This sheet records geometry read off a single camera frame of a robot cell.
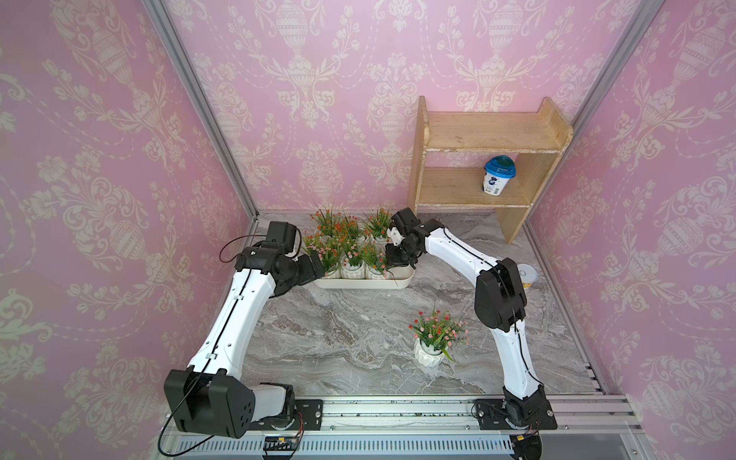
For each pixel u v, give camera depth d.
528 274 0.95
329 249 0.90
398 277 1.00
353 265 0.97
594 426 0.73
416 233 0.72
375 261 0.91
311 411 0.75
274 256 0.53
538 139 0.82
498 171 0.92
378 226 1.00
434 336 0.73
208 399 0.38
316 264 0.72
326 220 1.02
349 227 0.97
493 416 0.73
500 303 0.60
